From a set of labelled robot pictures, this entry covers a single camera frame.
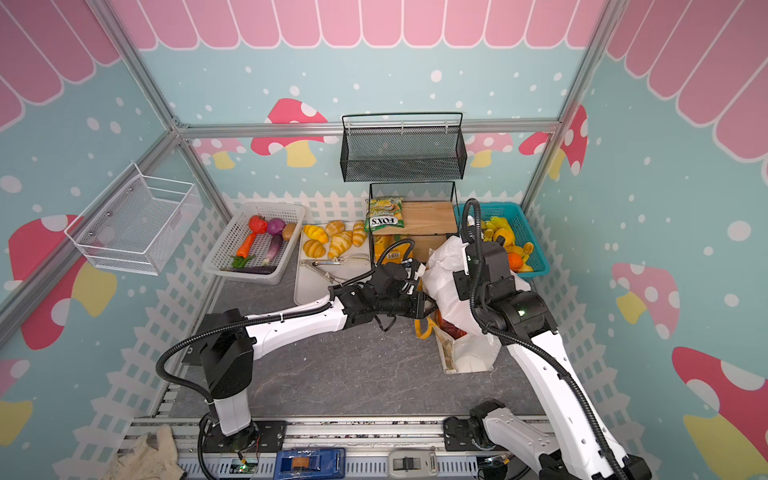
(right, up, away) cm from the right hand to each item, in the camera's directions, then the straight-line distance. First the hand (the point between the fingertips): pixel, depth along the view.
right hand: (473, 265), depth 68 cm
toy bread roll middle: (-42, +14, +48) cm, 65 cm away
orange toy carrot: (-74, +5, +41) cm, 84 cm away
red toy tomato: (-70, +14, +44) cm, 84 cm away
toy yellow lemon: (+22, +10, +36) cm, 43 cm away
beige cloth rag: (-76, -46, +3) cm, 89 cm away
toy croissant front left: (-47, +5, +40) cm, 63 cm away
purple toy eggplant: (-63, +5, +40) cm, 75 cm away
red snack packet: (-4, -16, +2) cm, 16 cm away
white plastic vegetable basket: (-71, +7, +47) cm, 85 cm away
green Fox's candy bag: (-22, +17, +29) cm, 40 cm away
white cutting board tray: (-46, -5, +37) cm, 60 cm away
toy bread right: (-32, +11, +47) cm, 58 cm away
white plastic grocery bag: (-6, +2, +3) cm, 7 cm away
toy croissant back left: (-48, +11, +47) cm, 68 cm away
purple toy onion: (-63, +14, +45) cm, 79 cm away
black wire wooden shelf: (-6, +17, +35) cm, 40 cm away
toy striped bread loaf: (-38, +7, +42) cm, 57 cm away
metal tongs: (-47, 0, +37) cm, 60 cm away
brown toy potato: (-58, +12, +43) cm, 74 cm away
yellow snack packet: (-17, +3, +34) cm, 39 cm away
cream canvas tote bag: (+2, -24, +13) cm, 27 cm away
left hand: (-8, -12, +9) cm, 17 cm away
